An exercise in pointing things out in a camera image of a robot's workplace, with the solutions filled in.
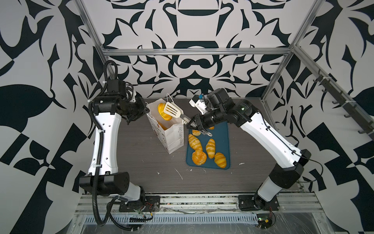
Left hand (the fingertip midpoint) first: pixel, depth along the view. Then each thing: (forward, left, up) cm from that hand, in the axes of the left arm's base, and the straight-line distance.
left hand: (148, 107), depth 70 cm
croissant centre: (-8, -32, -30) cm, 45 cm away
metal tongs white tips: (-4, -12, +1) cm, 13 cm away
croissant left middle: (-4, -23, -30) cm, 38 cm away
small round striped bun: (-1, -6, +1) cm, 7 cm away
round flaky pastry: (-13, -25, -30) cm, 41 cm away
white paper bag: (-7, -10, -11) cm, 17 cm away
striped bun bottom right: (-15, -37, -30) cm, 50 cm away
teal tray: (+1, -40, -32) cm, 51 cm away
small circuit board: (-43, -54, -35) cm, 78 cm away
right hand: (-11, -18, 0) cm, 21 cm away
